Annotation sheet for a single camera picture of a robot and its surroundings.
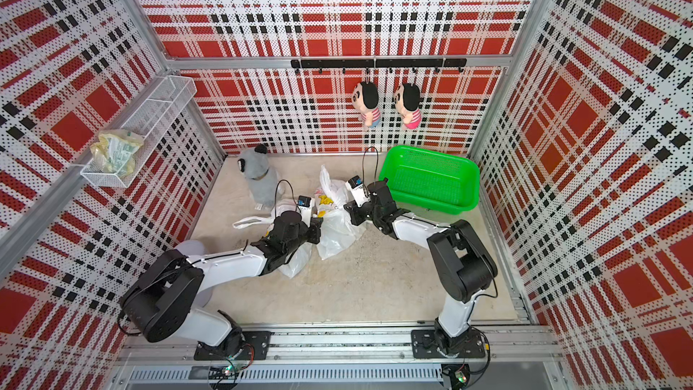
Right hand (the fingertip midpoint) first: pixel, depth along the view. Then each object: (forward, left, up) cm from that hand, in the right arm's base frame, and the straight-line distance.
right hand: (350, 204), depth 92 cm
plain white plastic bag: (-20, +16, -4) cm, 26 cm away
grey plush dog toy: (+11, +33, 0) cm, 35 cm away
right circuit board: (-47, -28, -6) cm, 55 cm away
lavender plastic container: (-14, +50, -3) cm, 52 cm away
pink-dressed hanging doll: (+30, -20, +21) cm, 42 cm away
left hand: (-4, +9, -2) cm, 10 cm away
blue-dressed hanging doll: (+28, -6, +23) cm, 37 cm away
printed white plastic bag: (-7, +4, -6) cm, 10 cm away
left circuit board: (-47, +33, -9) cm, 58 cm away
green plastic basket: (+19, -36, -11) cm, 42 cm away
